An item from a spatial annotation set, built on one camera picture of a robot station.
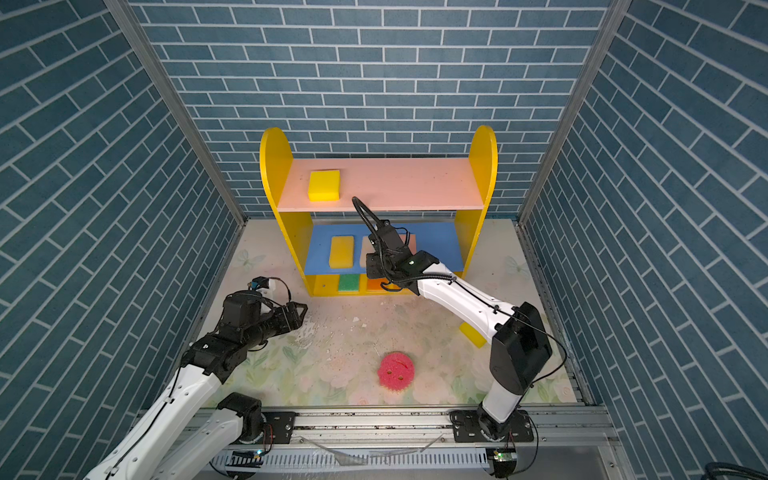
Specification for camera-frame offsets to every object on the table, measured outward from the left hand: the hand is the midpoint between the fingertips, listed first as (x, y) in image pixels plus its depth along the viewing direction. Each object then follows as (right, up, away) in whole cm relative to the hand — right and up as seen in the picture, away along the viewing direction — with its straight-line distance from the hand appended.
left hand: (300, 309), depth 79 cm
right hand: (+18, +14, +5) cm, 23 cm away
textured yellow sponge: (+9, +15, +11) cm, 21 cm away
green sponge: (+10, +4, +20) cm, 22 cm away
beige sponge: (+17, +16, +14) cm, 27 cm away
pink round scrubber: (+26, -17, +2) cm, 31 cm away
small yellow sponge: (+49, -10, +10) cm, 51 cm away
